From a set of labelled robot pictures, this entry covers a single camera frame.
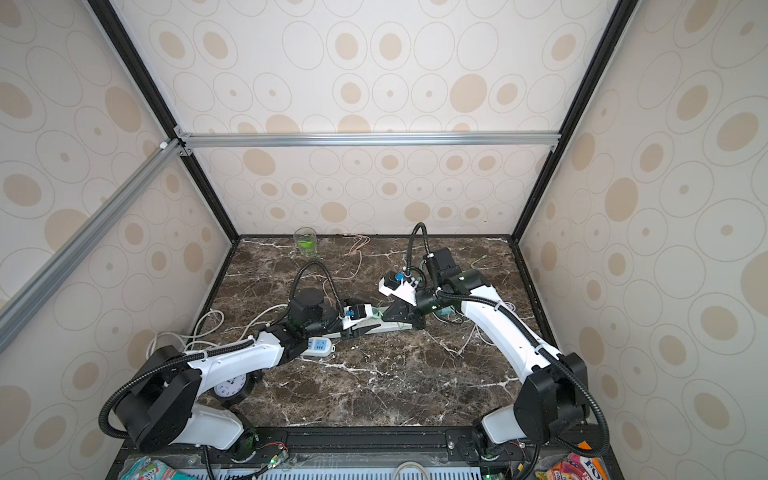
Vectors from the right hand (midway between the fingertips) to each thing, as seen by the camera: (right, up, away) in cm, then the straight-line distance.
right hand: (397, 311), depth 75 cm
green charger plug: (-5, 0, -4) cm, 6 cm away
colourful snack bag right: (+41, -35, -6) cm, 54 cm away
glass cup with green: (-33, +21, +37) cm, 54 cm away
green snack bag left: (-59, -35, -6) cm, 69 cm away
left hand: (-4, -1, +2) cm, 5 cm away
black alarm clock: (-43, -21, +4) cm, 48 cm away
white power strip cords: (-59, -10, +19) cm, 62 cm away
